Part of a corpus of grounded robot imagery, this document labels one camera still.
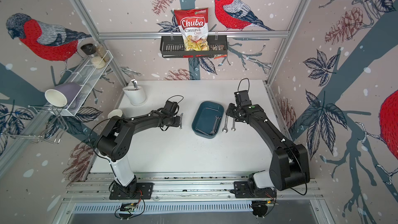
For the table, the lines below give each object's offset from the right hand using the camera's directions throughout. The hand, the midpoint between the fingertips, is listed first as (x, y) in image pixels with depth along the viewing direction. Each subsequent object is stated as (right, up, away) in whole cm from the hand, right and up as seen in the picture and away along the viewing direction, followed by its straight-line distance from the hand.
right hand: (229, 109), depth 88 cm
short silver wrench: (-29, -8, +8) cm, 31 cm away
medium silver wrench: (-9, -15, +5) cm, 18 cm away
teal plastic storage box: (-12, -8, +11) cm, 18 cm away
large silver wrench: (-1, -12, +8) cm, 15 cm away
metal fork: (-63, +16, +19) cm, 68 cm away
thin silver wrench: (-19, -13, +7) cm, 24 cm away
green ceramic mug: (-69, -3, +5) cm, 70 cm away
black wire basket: (-34, +39, +7) cm, 52 cm away
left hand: (-30, -7, +10) cm, 33 cm away
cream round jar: (-74, +27, -5) cm, 79 cm away
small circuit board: (-50, -45, -17) cm, 69 cm away
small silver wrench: (+5, -11, +10) cm, 16 cm away
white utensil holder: (-60, +7, +15) cm, 63 cm away
